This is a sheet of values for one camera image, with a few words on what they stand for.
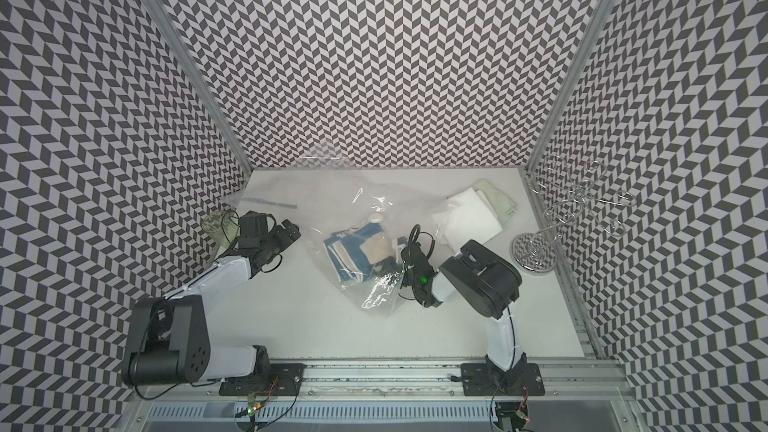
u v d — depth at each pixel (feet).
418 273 2.46
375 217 3.25
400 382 2.43
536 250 3.01
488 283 1.63
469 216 3.19
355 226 3.23
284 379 2.36
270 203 3.47
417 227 2.62
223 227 3.40
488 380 2.14
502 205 3.42
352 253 3.06
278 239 2.69
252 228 2.32
